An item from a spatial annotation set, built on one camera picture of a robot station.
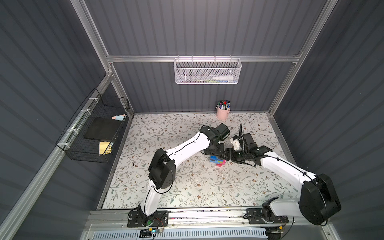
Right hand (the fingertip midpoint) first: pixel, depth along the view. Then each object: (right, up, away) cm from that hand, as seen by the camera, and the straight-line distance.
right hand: (225, 158), depth 84 cm
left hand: (-3, +2, -2) cm, 4 cm away
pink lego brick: (-1, -3, +3) cm, 4 cm away
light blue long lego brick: (-4, -2, +2) cm, 5 cm away
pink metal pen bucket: (+4, +27, +29) cm, 40 cm away
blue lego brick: (-7, 0, +1) cm, 7 cm away
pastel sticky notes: (-60, +23, -3) cm, 64 cm away
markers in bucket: (+3, +34, +24) cm, 42 cm away
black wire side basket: (-69, +11, -22) cm, 73 cm away
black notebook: (-63, +17, -11) cm, 66 cm away
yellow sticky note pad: (-54, +10, -23) cm, 60 cm away
